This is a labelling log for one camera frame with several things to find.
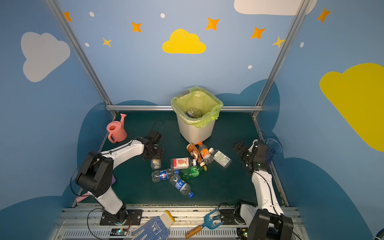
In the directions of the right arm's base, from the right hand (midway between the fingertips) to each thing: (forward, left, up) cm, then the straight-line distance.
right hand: (240, 146), depth 85 cm
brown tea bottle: (0, +26, -10) cm, 28 cm away
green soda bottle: (-12, +27, -12) cm, 32 cm away
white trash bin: (+8, +27, +3) cm, 28 cm away
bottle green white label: (-2, +10, -11) cm, 15 cm away
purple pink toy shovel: (-30, +85, -11) cm, 91 cm away
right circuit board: (-40, +1, -15) cm, 43 cm away
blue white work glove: (-40, +44, -14) cm, 62 cm away
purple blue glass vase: (-2, -17, +4) cm, 18 cm away
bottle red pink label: (-7, +33, -10) cm, 36 cm away
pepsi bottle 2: (-15, +43, -9) cm, 47 cm away
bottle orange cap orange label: (-1, +18, -14) cm, 23 cm away
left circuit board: (-43, +61, -14) cm, 76 cm away
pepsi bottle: (+24, +28, +2) cm, 37 cm away
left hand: (-3, +49, -11) cm, 50 cm away
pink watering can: (+10, +78, -2) cm, 79 cm away
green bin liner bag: (+28, +18, +6) cm, 33 cm away
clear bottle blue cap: (-20, +33, -9) cm, 40 cm away
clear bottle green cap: (-9, +50, -10) cm, 51 cm away
